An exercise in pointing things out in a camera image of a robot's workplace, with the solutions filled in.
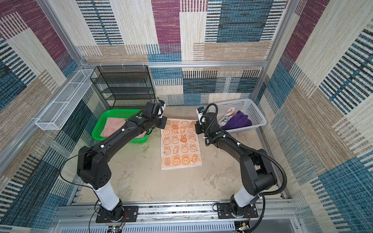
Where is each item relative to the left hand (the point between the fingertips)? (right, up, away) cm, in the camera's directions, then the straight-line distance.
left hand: (163, 117), depth 88 cm
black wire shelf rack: (-32, +23, +21) cm, 44 cm away
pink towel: (-40, -4, +20) cm, 45 cm away
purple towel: (+50, -2, +13) cm, 52 cm away
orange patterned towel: (+9, -19, +11) cm, 24 cm away
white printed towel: (+47, +4, +23) cm, 52 cm away
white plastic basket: (+59, +10, +26) cm, 65 cm away
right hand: (+22, -3, +3) cm, 22 cm away
